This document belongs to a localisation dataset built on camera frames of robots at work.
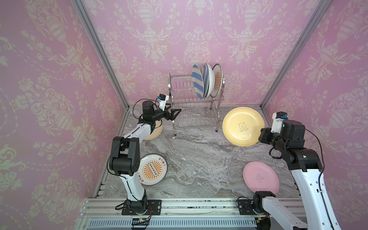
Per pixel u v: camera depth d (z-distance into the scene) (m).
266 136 0.60
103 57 0.89
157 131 1.04
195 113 1.17
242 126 0.73
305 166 0.42
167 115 0.81
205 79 0.75
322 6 0.69
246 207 0.73
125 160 0.50
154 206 0.74
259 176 0.85
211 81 0.76
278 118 0.58
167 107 0.92
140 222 0.73
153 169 0.87
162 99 0.78
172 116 0.81
